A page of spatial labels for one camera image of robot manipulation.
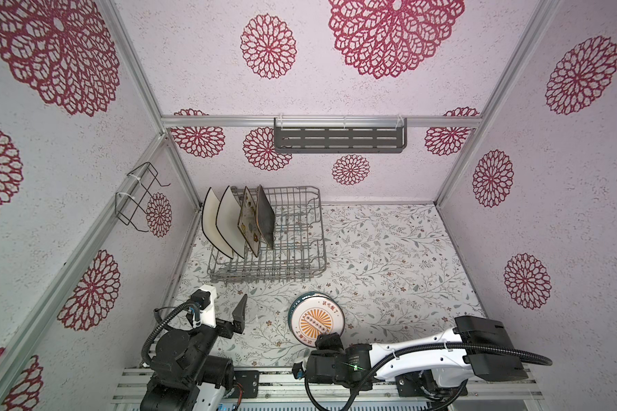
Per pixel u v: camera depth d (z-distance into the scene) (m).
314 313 0.85
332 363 0.56
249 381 0.73
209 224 0.89
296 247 1.05
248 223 0.94
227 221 0.92
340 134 0.93
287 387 0.74
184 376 0.46
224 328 0.55
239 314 0.57
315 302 0.88
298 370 0.65
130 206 0.74
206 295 0.52
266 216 1.11
